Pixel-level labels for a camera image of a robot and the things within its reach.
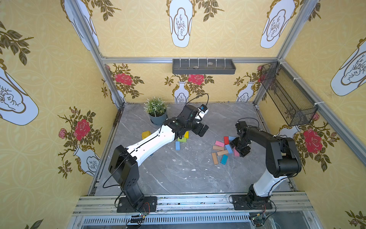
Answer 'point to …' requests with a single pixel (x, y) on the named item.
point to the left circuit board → (137, 218)
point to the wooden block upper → (218, 148)
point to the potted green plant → (157, 109)
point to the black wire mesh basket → (295, 105)
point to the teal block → (224, 159)
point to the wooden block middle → (222, 152)
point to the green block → (184, 140)
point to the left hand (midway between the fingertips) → (203, 123)
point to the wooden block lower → (215, 158)
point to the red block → (226, 139)
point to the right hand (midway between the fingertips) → (234, 149)
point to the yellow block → (187, 134)
